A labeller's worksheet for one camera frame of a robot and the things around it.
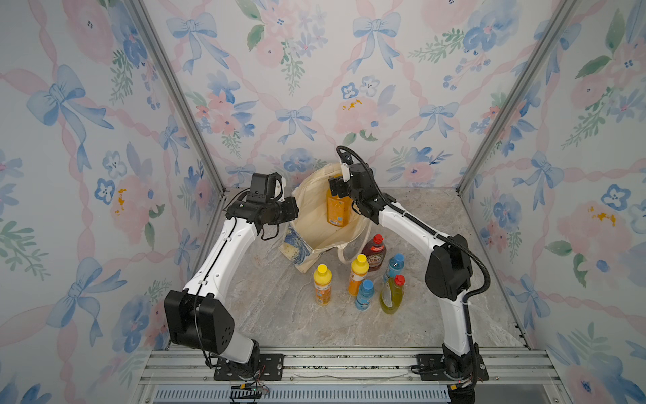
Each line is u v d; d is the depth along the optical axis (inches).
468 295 21.9
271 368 28.8
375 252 33.5
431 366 28.9
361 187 27.2
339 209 38.4
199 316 16.4
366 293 29.9
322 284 28.3
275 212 26.1
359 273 28.9
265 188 23.9
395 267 32.1
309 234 40.7
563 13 27.2
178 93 33.9
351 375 29.0
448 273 20.7
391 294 30.0
